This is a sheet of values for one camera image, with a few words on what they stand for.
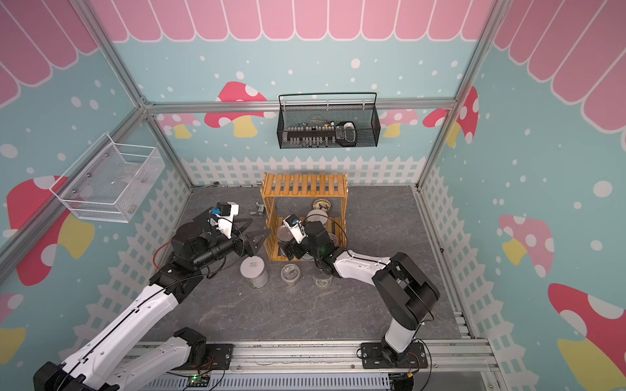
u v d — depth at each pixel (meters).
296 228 0.75
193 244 0.54
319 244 0.68
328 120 0.93
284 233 0.86
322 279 0.83
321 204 1.12
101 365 0.40
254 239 0.63
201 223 1.07
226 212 0.61
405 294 0.46
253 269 0.83
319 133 0.90
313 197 1.16
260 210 1.09
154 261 0.92
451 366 0.73
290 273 0.86
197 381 0.73
